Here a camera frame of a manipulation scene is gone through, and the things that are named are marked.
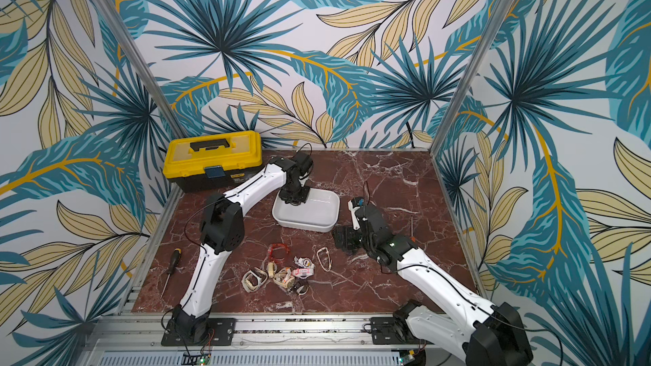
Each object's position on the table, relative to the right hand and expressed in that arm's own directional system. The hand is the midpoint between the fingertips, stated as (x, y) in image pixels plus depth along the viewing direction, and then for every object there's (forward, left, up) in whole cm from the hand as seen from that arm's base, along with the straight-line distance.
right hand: (345, 229), depth 81 cm
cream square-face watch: (-4, +7, -12) cm, 15 cm away
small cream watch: (-9, +24, -8) cm, 27 cm away
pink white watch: (-8, +13, -10) cm, 18 cm away
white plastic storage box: (+13, +8, -11) cm, 19 cm away
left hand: (+15, +16, -7) cm, 23 cm away
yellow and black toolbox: (+26, +47, +5) cm, 54 cm away
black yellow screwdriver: (-4, +58, -10) cm, 59 cm away
